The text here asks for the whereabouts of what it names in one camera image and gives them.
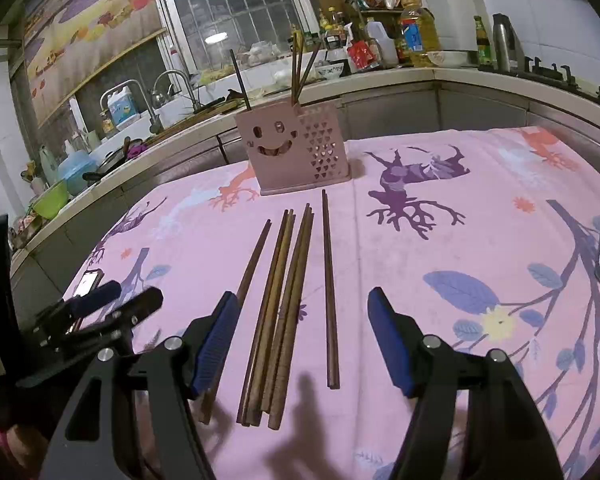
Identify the large cooking oil bottle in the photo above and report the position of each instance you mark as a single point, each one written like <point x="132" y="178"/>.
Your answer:
<point x="420" y="34"/>

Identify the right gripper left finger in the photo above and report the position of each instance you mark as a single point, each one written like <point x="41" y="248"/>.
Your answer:
<point x="97" y="436"/>

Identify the brown chopstick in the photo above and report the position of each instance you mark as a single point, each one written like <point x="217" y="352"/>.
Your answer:
<point x="242" y="414"/>
<point x="287" y="351"/>
<point x="294" y="47"/>
<point x="277" y="345"/>
<point x="259" y="377"/>
<point x="333" y="373"/>
<point x="207" y="403"/>

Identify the fruit pattern window blind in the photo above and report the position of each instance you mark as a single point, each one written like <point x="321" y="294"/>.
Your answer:
<point x="67" y="42"/>

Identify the steel thermos kettle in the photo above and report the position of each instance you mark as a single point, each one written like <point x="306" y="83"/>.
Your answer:
<point x="506" y="45"/>

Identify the blue plastic container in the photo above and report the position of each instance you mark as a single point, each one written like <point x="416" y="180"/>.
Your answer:
<point x="72" y="168"/>

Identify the pink smiley utensil holder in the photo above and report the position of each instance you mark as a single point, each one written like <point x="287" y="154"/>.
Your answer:
<point x="292" y="147"/>

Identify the brown chopstick in holder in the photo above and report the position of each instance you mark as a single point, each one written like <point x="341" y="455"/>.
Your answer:
<point x="294" y="47"/>

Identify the black gas stove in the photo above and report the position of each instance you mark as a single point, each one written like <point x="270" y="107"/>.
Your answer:
<point x="559" y="77"/>

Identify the green plastic basin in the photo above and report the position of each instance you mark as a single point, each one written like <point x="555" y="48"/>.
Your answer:
<point x="52" y="200"/>

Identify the chrome faucet left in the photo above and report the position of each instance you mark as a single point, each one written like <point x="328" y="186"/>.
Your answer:
<point x="155" y="123"/>

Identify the smartphone on table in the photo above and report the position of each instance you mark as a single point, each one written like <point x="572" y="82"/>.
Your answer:
<point x="90" y="280"/>

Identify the person's left hand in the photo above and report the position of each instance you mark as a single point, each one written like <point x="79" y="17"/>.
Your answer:
<point x="25" y="449"/>

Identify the dark chopstick in holder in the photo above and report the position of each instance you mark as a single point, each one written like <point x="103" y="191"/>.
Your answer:
<point x="239" y="79"/>

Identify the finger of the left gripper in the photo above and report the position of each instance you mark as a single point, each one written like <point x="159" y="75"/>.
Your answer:
<point x="117" y="323"/>
<point x="59" y="317"/>

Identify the red snack packet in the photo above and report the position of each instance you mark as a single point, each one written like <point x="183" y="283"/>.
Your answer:
<point x="361" y="56"/>

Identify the chrome faucet right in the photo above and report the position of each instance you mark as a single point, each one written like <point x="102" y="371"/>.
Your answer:
<point x="183" y="83"/>

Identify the wooden cutting board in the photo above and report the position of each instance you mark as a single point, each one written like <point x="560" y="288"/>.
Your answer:
<point x="193" y="120"/>

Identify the white plastic jug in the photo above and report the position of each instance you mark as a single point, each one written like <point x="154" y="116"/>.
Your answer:
<point x="376" y="31"/>

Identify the green glass bottle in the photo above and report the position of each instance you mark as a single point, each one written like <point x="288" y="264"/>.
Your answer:
<point x="483" y="43"/>

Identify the blue label detergent jug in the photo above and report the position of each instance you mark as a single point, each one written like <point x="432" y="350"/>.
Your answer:
<point x="121" y="106"/>

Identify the chrome faucet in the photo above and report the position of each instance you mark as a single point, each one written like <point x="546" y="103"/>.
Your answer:
<point x="183" y="83"/>
<point x="155" y="123"/>

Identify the patterned small bowl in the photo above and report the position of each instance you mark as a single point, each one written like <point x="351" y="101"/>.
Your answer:
<point x="329" y="71"/>

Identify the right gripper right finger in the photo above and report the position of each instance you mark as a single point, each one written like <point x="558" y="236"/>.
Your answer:
<point x="505" y="436"/>

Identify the pink floral tablecloth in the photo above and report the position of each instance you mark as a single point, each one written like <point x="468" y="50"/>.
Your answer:
<point x="487" y="239"/>

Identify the white bowl on counter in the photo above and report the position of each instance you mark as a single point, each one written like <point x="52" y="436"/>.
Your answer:
<point x="448" y="58"/>

